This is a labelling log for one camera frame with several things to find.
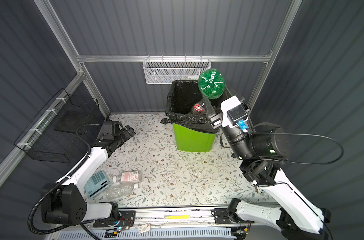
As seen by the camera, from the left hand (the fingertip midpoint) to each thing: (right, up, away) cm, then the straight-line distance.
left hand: (127, 132), depth 86 cm
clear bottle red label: (+42, +15, +1) cm, 44 cm away
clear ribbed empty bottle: (-1, -30, -9) cm, 31 cm away
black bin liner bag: (+35, +16, +11) cm, 40 cm away
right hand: (+42, +13, -49) cm, 66 cm away
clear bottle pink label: (+1, -25, -3) cm, 25 cm away
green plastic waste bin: (+36, -4, -1) cm, 36 cm away
